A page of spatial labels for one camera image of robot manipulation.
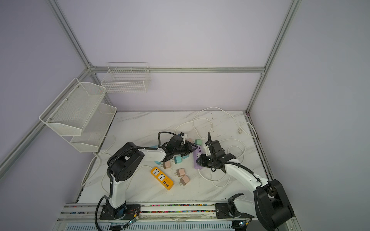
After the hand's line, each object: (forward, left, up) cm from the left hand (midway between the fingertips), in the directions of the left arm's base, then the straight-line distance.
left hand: (197, 148), depth 92 cm
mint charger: (-6, +12, -3) cm, 14 cm away
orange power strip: (-19, +20, -3) cm, 28 cm away
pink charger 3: (-9, +19, -3) cm, 21 cm away
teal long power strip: (-4, +7, -2) cm, 9 cm away
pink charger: (-14, +11, -4) cm, 18 cm away
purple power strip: (-4, +1, +1) cm, 4 cm away
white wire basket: (+39, +48, +27) cm, 68 cm away
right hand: (-9, 0, +2) cm, 9 cm away
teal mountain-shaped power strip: (-14, +20, +18) cm, 31 cm away
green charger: (+7, -2, -3) cm, 8 cm away
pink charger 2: (-19, +8, -3) cm, 21 cm away
